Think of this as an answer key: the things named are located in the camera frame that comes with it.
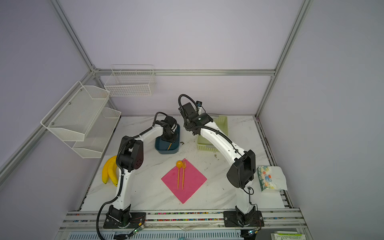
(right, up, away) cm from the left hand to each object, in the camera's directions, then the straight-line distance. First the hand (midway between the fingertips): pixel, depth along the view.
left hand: (171, 140), depth 103 cm
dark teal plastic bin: (-6, -4, -3) cm, 8 cm away
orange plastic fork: (+9, -16, -10) cm, 21 cm away
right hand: (+14, +12, -19) cm, 27 cm away
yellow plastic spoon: (+6, -15, -10) cm, 19 cm away
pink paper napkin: (+15, -23, -16) cm, 32 cm away
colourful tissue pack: (+60, -19, -21) cm, 66 cm away
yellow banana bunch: (-33, -16, -18) cm, 41 cm away
